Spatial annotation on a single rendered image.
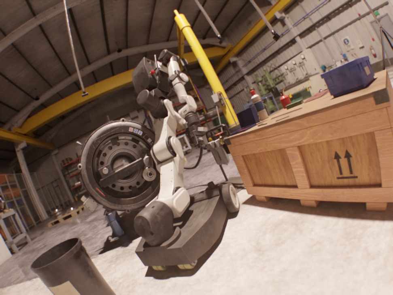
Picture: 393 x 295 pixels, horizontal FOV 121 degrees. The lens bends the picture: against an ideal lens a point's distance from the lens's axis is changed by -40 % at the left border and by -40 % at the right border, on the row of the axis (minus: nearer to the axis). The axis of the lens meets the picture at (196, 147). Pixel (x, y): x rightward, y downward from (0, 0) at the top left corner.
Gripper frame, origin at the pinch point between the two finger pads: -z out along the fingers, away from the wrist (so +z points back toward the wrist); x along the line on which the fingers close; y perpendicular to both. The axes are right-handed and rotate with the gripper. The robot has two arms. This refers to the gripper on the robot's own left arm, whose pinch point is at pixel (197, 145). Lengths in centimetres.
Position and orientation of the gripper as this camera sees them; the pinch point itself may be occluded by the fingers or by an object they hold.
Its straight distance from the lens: 177.8
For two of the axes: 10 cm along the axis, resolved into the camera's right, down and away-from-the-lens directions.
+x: 4.0, -1.3, -9.1
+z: -4.2, -9.1, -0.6
